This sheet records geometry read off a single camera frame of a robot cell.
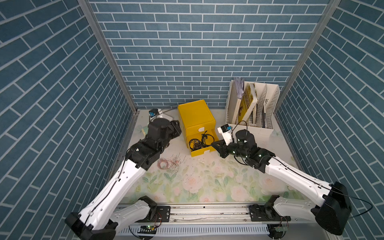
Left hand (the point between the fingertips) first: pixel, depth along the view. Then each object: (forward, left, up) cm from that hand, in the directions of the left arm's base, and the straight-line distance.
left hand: (181, 126), depth 69 cm
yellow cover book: (+28, -41, -10) cm, 51 cm away
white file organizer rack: (+31, -56, -30) cm, 71 cm away
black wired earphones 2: (+5, -6, -24) cm, 25 cm away
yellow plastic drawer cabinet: (+10, -8, -9) cm, 16 cm away
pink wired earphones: (-2, +12, -33) cm, 35 cm away
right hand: (-3, -16, -10) cm, 19 cm away
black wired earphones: (+10, -12, -24) cm, 28 cm away
